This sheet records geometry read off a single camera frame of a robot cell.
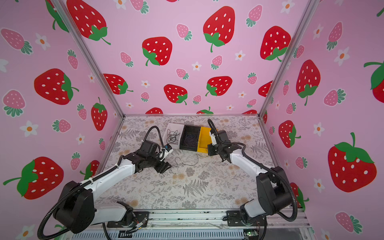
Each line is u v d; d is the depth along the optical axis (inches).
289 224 28.8
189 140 41.2
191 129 44.4
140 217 29.4
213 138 31.5
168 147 30.1
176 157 37.6
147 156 26.2
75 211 16.1
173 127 42.4
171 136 41.2
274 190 17.1
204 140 44.9
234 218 28.2
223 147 26.5
